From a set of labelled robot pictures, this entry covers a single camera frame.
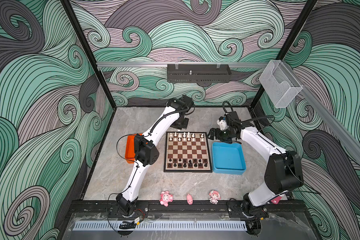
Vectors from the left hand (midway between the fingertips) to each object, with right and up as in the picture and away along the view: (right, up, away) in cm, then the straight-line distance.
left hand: (181, 126), depth 88 cm
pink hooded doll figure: (+17, -35, -13) cm, 41 cm away
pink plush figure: (-8, -36, -14) cm, 39 cm away
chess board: (+4, -16, +5) cm, 18 cm away
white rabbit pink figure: (+48, -37, -13) cm, 62 cm away
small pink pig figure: (+4, -37, -12) cm, 39 cm away
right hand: (+20, -7, +1) cm, 21 cm away
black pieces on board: (+4, -22, 0) cm, 23 cm away
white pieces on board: (-1, -7, +12) cm, 13 cm away
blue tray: (+29, -20, +2) cm, 35 cm away
